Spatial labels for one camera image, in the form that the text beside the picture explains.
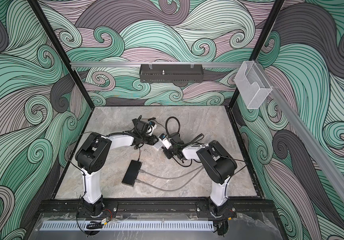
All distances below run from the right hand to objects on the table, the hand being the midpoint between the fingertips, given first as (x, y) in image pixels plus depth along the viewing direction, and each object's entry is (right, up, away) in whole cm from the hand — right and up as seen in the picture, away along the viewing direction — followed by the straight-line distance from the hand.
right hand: (164, 148), depth 96 cm
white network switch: (-4, +3, -1) cm, 5 cm away
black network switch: (-19, -12, -11) cm, 25 cm away
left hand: (-4, +5, +2) cm, 7 cm away
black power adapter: (-9, +20, +17) cm, 27 cm away
